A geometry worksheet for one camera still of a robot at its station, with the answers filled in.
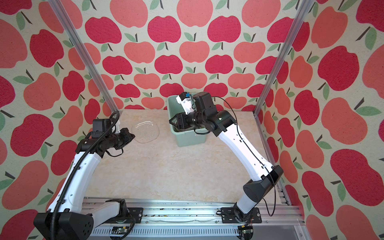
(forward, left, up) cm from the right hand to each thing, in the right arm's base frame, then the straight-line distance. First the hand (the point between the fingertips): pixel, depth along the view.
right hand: (177, 118), depth 67 cm
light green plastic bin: (+7, -2, -26) cm, 27 cm away
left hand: (-2, +22, -12) cm, 25 cm away
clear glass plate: (+3, +20, -15) cm, 25 cm away
